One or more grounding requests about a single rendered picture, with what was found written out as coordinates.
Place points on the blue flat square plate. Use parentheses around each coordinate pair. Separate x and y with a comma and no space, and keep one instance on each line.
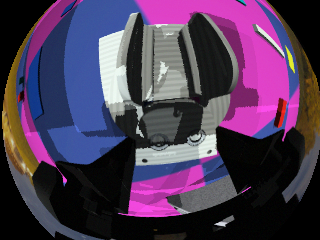
(34,86)

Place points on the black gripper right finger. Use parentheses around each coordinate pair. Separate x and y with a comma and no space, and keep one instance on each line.
(243,155)

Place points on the small teal block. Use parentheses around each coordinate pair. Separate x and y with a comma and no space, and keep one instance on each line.
(21,80)

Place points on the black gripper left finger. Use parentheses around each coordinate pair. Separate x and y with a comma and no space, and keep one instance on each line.
(110,175)

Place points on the red rectangular block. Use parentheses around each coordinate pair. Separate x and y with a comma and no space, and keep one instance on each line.
(280,113)

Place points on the yellow rectangular block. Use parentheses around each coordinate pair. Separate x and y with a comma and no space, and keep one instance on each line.
(290,59)

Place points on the small blue flat plate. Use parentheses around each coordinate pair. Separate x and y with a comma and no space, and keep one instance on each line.
(67,8)

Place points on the red rectangular bar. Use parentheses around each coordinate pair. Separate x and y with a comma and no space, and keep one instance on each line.
(21,96)

